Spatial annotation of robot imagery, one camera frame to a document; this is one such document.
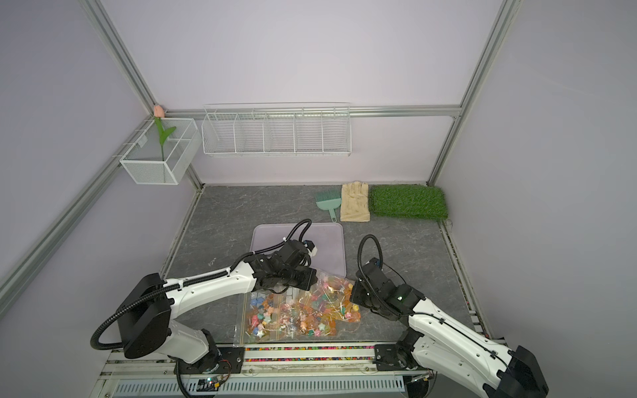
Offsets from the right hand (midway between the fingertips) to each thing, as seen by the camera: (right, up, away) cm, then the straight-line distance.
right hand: (351, 289), depth 80 cm
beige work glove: (+4, +28, +32) cm, 43 cm away
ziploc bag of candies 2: (-30, -9, 0) cm, 31 cm away
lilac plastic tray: (-7, +14, +21) cm, 26 cm away
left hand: (-11, +3, 0) cm, 12 cm away
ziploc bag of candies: (-8, -4, +1) cm, 9 cm away
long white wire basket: (-29, +60, +23) cm, 70 cm away
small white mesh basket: (-67, +45, +7) cm, 81 cm away
